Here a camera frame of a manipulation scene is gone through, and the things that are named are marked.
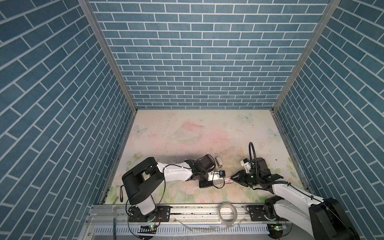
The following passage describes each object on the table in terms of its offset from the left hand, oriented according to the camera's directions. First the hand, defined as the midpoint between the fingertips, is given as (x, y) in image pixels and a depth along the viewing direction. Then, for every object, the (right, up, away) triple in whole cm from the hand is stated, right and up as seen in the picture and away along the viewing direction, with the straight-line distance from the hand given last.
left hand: (211, 180), depth 85 cm
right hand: (+11, +2, -1) cm, 11 cm away
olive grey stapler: (+5, +10, +4) cm, 12 cm away
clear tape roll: (+7, -15, -14) cm, 22 cm away
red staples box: (+9, +1, -1) cm, 9 cm away
